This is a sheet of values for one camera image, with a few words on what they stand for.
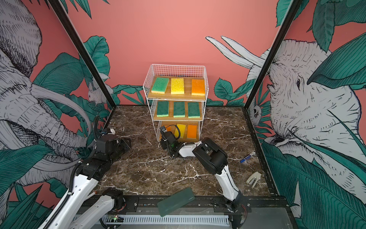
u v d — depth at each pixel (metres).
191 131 1.02
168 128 0.85
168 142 0.75
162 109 0.84
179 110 0.82
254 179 0.81
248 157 0.91
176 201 0.75
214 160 0.54
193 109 0.83
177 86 0.70
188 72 0.78
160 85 0.71
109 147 0.56
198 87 0.72
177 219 0.70
